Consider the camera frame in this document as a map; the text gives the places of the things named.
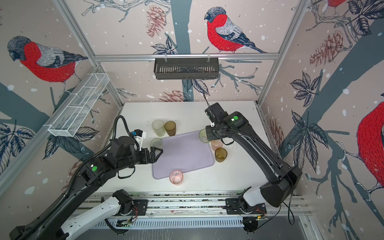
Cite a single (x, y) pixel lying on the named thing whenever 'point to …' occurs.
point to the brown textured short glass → (221, 154)
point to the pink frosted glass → (216, 144)
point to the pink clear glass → (176, 177)
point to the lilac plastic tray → (186, 152)
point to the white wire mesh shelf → (78, 105)
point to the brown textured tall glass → (170, 127)
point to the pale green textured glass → (156, 142)
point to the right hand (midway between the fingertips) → (208, 135)
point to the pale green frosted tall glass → (158, 127)
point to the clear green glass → (203, 136)
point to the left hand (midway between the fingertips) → (155, 152)
